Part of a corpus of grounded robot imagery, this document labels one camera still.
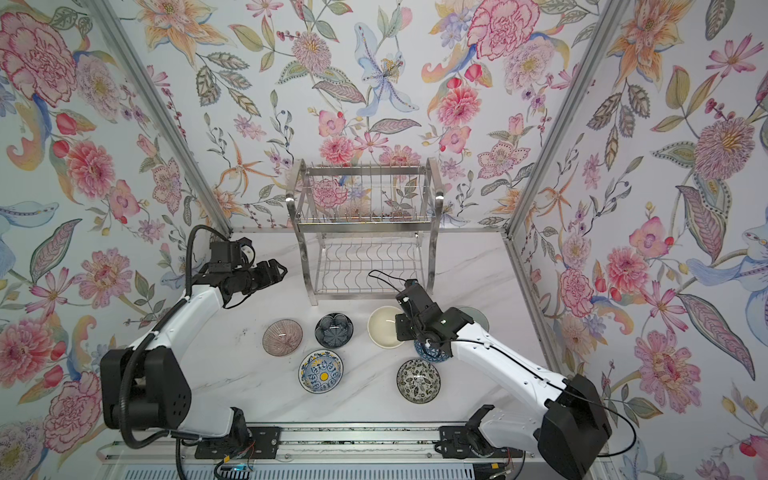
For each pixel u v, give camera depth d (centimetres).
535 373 44
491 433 62
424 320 60
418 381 83
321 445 75
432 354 88
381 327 82
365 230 110
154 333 46
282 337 90
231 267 68
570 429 40
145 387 43
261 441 73
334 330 93
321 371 85
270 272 79
